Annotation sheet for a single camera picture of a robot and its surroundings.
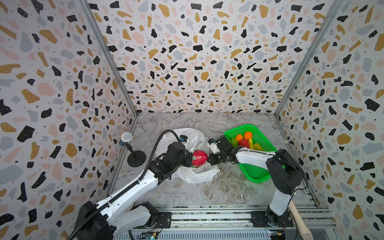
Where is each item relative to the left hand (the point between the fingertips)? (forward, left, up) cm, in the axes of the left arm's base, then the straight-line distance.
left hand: (191, 151), depth 78 cm
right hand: (+3, -7, -13) cm, 16 cm away
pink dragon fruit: (+2, -4, -11) cm, 12 cm away
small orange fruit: (+18, -31, -14) cm, 39 cm away
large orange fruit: (+19, -37, -13) cm, 44 cm away
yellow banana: (+13, -38, -14) cm, 43 cm away
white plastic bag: (+6, -2, 0) cm, 7 cm away
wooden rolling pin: (-35, -52, -15) cm, 64 cm away
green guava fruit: (+14, -27, -13) cm, 33 cm away
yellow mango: (+11, -42, -15) cm, 46 cm away
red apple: (+13, -33, -13) cm, 38 cm away
